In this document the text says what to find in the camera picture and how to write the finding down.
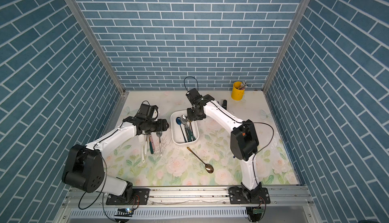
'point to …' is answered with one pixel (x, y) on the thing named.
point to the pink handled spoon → (151, 139)
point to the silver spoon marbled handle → (184, 119)
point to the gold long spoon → (208, 167)
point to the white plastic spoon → (141, 138)
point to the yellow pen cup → (236, 94)
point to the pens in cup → (243, 86)
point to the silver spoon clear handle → (159, 134)
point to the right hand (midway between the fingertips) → (193, 117)
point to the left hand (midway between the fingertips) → (167, 126)
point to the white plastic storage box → (178, 135)
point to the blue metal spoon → (179, 122)
